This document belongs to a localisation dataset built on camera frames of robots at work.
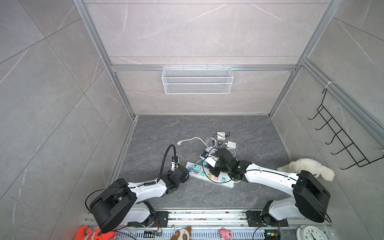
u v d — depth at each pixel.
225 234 0.68
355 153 0.61
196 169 0.85
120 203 0.42
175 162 0.78
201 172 0.87
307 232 0.67
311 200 0.41
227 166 0.63
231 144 1.01
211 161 0.72
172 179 0.68
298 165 0.73
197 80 1.01
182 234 0.67
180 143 1.01
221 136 1.04
